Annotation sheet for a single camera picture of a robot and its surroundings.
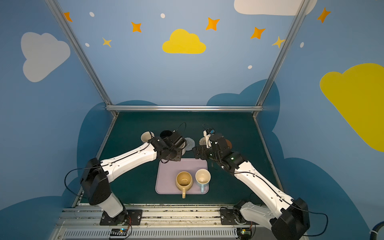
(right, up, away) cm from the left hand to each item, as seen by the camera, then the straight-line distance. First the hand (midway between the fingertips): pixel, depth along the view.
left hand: (177, 154), depth 83 cm
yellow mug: (+3, -17, +2) cm, 17 cm away
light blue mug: (+14, -14, +2) cm, 20 cm away
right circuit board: (+34, -38, -10) cm, 52 cm away
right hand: (+13, +5, -6) cm, 15 cm away
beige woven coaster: (+15, +5, +21) cm, 26 cm away
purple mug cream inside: (-23, +10, +15) cm, 29 cm away
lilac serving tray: (-7, -12, +9) cm, 17 cm away
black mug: (-9, +11, +12) cm, 19 cm away
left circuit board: (-28, -37, -10) cm, 48 cm away
